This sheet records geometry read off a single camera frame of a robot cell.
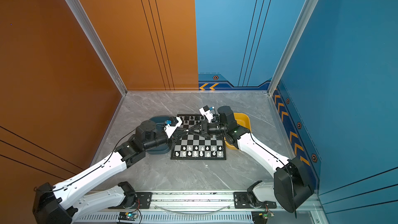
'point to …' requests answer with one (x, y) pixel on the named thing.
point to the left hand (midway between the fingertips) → (186, 129)
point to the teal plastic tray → (159, 121)
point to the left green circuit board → (128, 215)
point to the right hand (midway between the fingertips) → (189, 132)
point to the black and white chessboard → (191, 146)
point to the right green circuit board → (265, 216)
